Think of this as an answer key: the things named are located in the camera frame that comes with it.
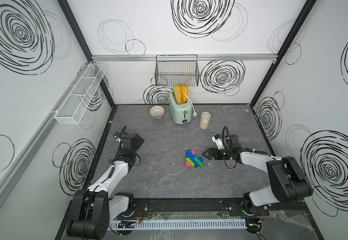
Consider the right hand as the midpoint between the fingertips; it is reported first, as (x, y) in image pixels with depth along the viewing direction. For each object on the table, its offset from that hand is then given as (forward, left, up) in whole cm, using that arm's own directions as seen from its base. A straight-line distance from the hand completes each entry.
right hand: (208, 154), depth 90 cm
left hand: (+5, +45, +9) cm, 46 cm away
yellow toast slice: (+36, +20, +18) cm, 45 cm away
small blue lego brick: (0, +11, -1) cm, 11 cm away
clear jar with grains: (+23, +1, +7) cm, 24 cm away
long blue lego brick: (-3, +10, -1) cm, 10 cm away
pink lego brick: (+1, +9, 0) cm, 9 cm away
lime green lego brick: (-6, +11, 0) cm, 12 cm away
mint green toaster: (+25, +18, +9) cm, 32 cm away
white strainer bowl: (+34, +36, +1) cm, 49 cm away
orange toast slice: (+38, +15, +20) cm, 45 cm away
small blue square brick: (-2, +5, -1) cm, 6 cm away
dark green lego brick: (-5, +6, 0) cm, 8 cm away
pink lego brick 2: (-6, +13, 0) cm, 14 cm away
